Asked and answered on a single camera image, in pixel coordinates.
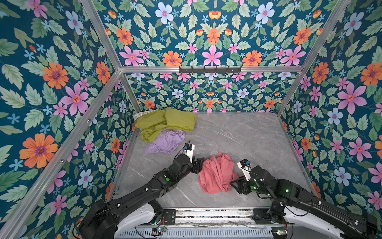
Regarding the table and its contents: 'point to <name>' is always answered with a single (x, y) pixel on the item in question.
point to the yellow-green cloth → (152, 123)
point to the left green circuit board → (161, 230)
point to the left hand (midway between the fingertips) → (203, 156)
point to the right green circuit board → (279, 232)
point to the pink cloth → (217, 174)
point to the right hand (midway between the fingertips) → (233, 181)
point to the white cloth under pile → (136, 115)
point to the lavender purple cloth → (167, 142)
